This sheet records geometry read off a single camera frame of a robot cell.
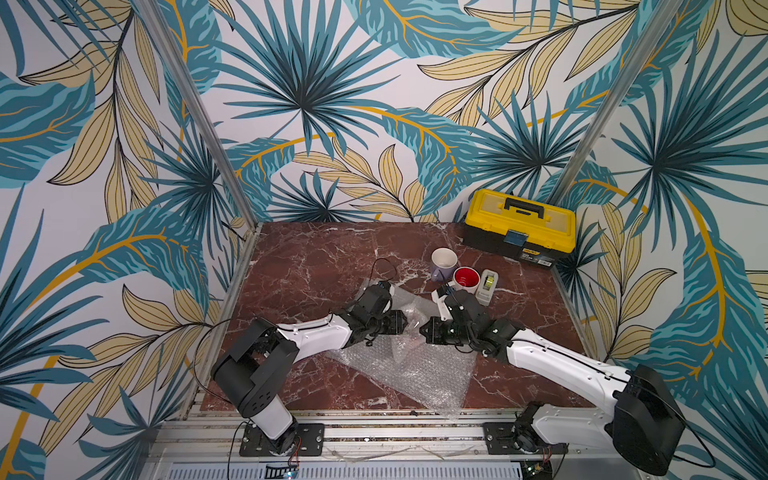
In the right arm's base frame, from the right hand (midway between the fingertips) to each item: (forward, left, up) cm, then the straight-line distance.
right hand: (419, 329), depth 81 cm
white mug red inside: (+21, -19, -7) cm, 29 cm away
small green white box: (+18, -25, -6) cm, 31 cm away
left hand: (+4, +4, -6) cm, 8 cm away
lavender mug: (+28, -12, -7) cm, 32 cm away
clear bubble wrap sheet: (-8, -3, -10) cm, 13 cm away
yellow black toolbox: (+32, -36, +5) cm, 48 cm away
